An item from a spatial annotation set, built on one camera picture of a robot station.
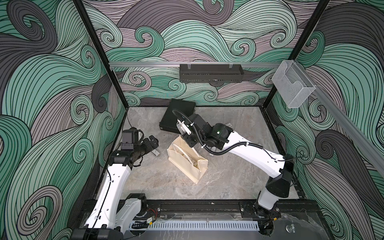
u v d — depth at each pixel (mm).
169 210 745
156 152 925
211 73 931
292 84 791
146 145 671
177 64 950
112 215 393
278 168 415
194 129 504
